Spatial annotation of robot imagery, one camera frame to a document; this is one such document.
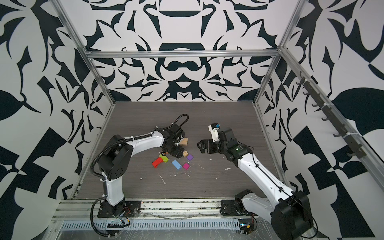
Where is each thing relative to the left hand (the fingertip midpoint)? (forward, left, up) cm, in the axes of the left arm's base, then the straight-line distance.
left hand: (178, 150), depth 92 cm
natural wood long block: (+7, -4, 0) cm, 8 cm away
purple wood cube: (-4, -7, -2) cm, 8 cm away
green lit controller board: (-38, -33, -3) cm, 51 cm away
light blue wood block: (-8, +1, -2) cm, 8 cm away
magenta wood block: (-9, -5, -2) cm, 10 cm away
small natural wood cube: (-2, -4, 0) cm, 5 cm away
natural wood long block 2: (+4, -3, +1) cm, 5 cm away
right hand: (-3, -15, +14) cm, 21 cm away
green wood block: (-5, +8, 0) cm, 9 cm away
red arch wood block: (-7, +12, -1) cm, 14 cm away
